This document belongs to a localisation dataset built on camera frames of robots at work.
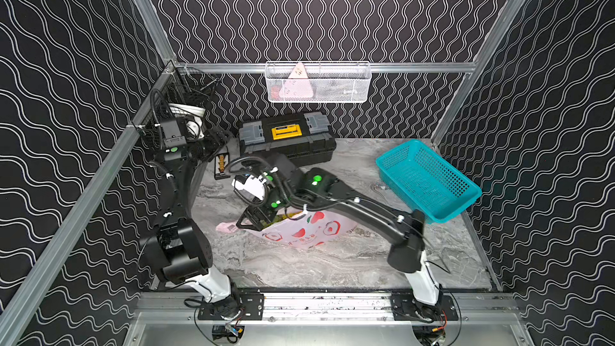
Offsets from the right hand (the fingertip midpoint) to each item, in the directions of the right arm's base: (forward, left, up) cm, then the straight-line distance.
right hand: (245, 211), depth 67 cm
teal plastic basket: (+31, -69, -27) cm, 81 cm away
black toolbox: (+38, -16, -8) cm, 42 cm away
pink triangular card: (+47, -13, +10) cm, 50 cm away
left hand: (+26, +12, +5) cm, 29 cm away
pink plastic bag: (0, -18, -12) cm, 21 cm away
